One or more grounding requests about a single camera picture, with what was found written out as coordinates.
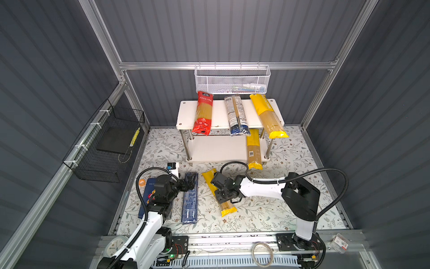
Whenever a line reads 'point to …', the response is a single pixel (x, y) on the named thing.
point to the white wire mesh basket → (232, 79)
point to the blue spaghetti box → (190, 204)
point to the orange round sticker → (142, 182)
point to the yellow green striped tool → (132, 143)
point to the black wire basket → (100, 152)
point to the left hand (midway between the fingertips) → (189, 175)
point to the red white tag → (340, 243)
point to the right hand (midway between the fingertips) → (220, 196)
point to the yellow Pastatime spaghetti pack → (226, 208)
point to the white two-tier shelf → (265, 141)
